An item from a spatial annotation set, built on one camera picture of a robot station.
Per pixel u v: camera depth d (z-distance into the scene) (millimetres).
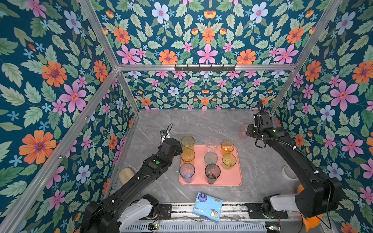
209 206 706
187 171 773
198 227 703
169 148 578
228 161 904
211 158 862
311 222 678
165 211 736
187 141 846
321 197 392
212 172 719
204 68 927
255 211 734
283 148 508
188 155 853
